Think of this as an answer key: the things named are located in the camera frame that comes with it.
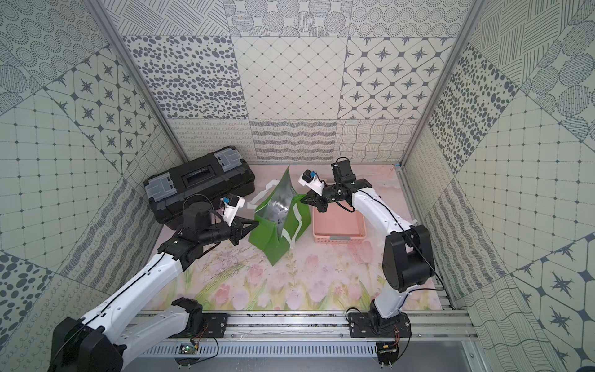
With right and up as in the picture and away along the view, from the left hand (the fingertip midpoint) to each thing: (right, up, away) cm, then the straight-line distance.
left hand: (255, 218), depth 76 cm
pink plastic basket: (+31, -7, +22) cm, 38 cm away
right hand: (+17, +5, +8) cm, 19 cm away
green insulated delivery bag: (+6, -4, +20) cm, 21 cm away
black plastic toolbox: (-24, +13, +17) cm, 32 cm away
